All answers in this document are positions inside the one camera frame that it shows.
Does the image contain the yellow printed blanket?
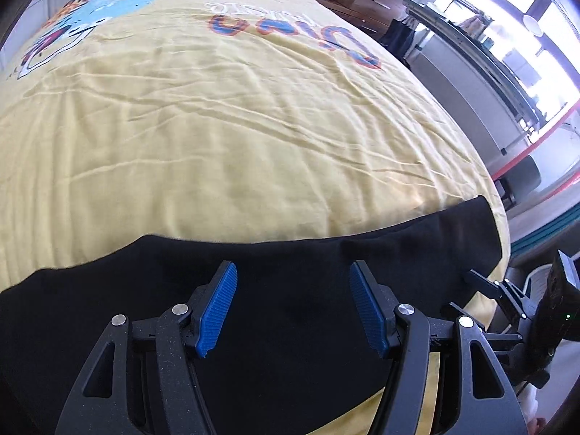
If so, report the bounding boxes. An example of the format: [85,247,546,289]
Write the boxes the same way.
[0,0,512,435]

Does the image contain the red metal frame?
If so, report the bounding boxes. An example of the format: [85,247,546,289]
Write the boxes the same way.
[492,100,580,182]

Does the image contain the black pants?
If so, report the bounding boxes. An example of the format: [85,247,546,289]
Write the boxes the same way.
[0,194,506,435]

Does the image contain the grey chair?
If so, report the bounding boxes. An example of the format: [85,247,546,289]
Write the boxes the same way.
[498,154,542,204]

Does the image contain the round white lamp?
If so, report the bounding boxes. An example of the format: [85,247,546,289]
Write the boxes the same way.
[521,13,543,37]

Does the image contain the white radiator cover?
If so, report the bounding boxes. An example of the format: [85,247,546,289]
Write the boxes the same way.
[408,32,531,157]

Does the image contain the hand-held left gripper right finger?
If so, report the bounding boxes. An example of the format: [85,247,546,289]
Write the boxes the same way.
[349,260,529,435]

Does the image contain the black bag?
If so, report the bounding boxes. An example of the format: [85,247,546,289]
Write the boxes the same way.
[383,18,420,62]

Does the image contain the long grey desk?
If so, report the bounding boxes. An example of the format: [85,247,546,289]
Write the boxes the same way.
[405,0,544,132]

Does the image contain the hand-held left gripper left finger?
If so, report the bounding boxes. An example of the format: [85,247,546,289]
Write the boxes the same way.
[54,260,239,435]

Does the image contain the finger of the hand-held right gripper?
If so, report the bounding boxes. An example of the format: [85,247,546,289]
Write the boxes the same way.
[442,301,526,359]
[467,269,526,322]

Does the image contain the wooden dresser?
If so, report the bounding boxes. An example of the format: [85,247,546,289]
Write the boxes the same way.
[328,0,413,39]

